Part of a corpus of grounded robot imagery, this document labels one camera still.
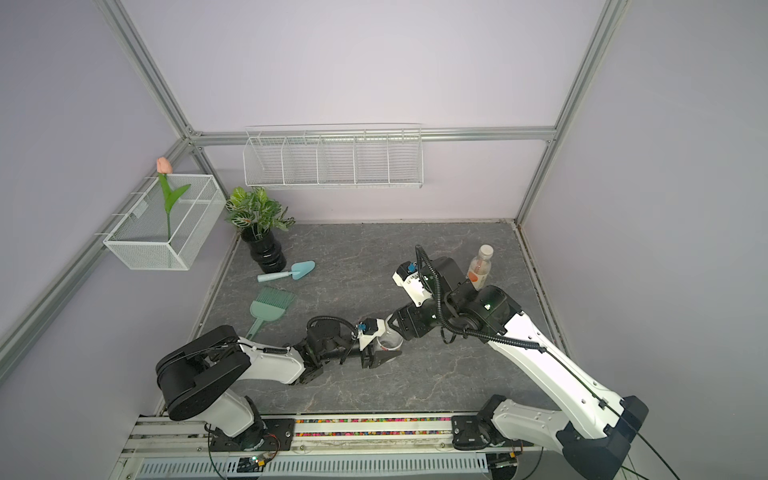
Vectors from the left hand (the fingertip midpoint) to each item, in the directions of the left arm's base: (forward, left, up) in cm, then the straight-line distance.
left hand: (397, 341), depth 77 cm
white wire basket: (+18, +58, +23) cm, 65 cm away
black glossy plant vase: (+35, +42, -2) cm, 55 cm away
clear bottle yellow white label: (-1, +2, +2) cm, 3 cm away
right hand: (+1, -1, +12) cm, 12 cm away
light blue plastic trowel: (+33, +33, -12) cm, 48 cm away
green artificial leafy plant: (+40, +41, +12) cm, 59 cm away
